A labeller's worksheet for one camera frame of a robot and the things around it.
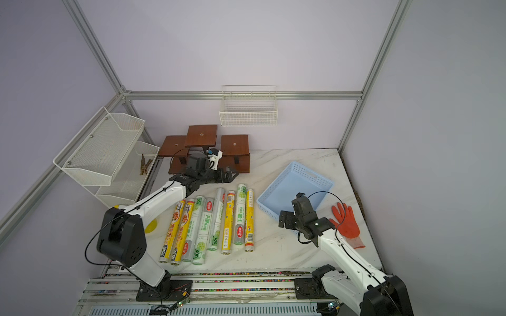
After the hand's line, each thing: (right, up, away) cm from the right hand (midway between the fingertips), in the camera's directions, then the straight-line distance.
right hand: (291, 221), depth 85 cm
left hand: (-27, +20, +3) cm, 34 cm away
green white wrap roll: (-38, -5, -1) cm, 38 cm away
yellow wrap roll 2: (-47, -6, +1) cm, 48 cm away
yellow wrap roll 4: (-18, 0, +5) cm, 19 cm away
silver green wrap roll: (-44, +3, +6) cm, 44 cm away
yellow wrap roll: (-52, -8, -1) cm, 53 cm away
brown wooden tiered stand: (-27, +34, +16) cm, 46 cm away
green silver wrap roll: (-23, +1, +4) cm, 23 cm away
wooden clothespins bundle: (-71, +24, +11) cm, 76 cm away
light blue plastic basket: (+6, +17, +22) cm, 29 cm away
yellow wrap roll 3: (-28, -2, +3) cm, 28 cm away
